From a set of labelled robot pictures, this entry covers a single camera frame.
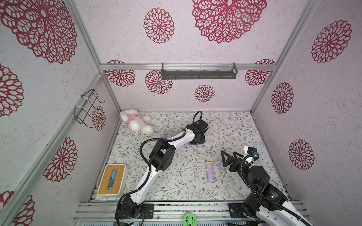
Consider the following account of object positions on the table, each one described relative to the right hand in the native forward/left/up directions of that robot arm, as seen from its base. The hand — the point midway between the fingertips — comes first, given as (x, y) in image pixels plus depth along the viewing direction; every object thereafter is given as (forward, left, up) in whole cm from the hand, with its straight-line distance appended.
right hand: (226, 152), depth 71 cm
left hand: (+20, +10, -21) cm, 31 cm away
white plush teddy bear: (+23, +53, -4) cm, 58 cm away
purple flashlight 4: (-2, +6, -20) cm, 21 cm away
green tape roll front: (-28, +18, -17) cm, 37 cm away
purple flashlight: (+23, +37, -18) cm, 48 cm away
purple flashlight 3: (+15, +11, -20) cm, 27 cm away
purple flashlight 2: (+15, +20, -19) cm, 31 cm away
